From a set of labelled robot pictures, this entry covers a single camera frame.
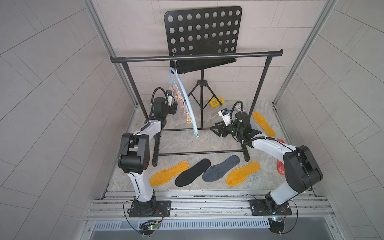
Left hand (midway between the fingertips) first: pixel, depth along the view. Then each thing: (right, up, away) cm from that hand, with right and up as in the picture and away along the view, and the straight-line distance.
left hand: (173, 98), depth 95 cm
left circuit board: (-6, -61, -29) cm, 68 cm away
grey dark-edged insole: (+25, -42, -13) cm, 51 cm away
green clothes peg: (+15, -24, +3) cm, 29 cm away
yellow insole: (-4, -45, -14) cm, 47 cm away
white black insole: (+10, -46, -14) cm, 49 cm away
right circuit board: (+53, -62, -27) cm, 86 cm away
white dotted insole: (+56, -18, +10) cm, 60 cm away
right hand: (+25, -17, -10) cm, 32 cm away
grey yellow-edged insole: (+37, -45, -14) cm, 60 cm away
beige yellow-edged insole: (+65, -22, +6) cm, 69 cm away
